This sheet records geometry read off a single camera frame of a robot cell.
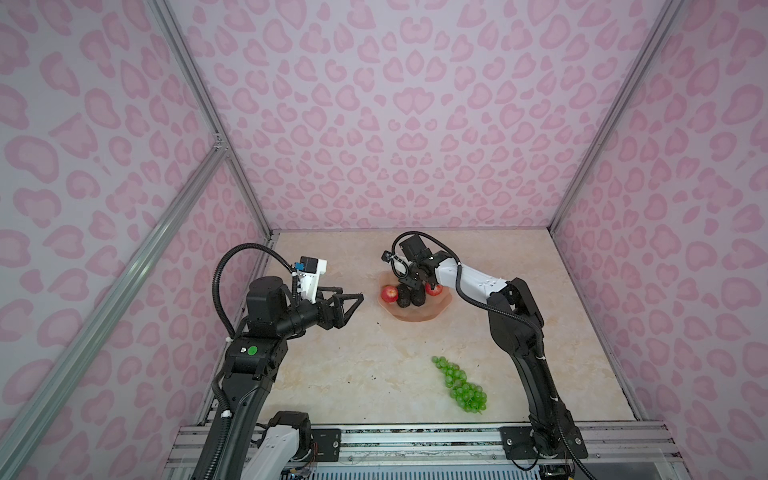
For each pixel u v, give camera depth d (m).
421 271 0.75
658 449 0.72
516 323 0.51
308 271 0.59
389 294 0.93
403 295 0.95
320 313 0.59
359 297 0.64
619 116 0.86
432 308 0.95
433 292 0.95
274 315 0.52
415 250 0.80
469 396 0.77
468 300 0.55
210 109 0.84
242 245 0.51
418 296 0.95
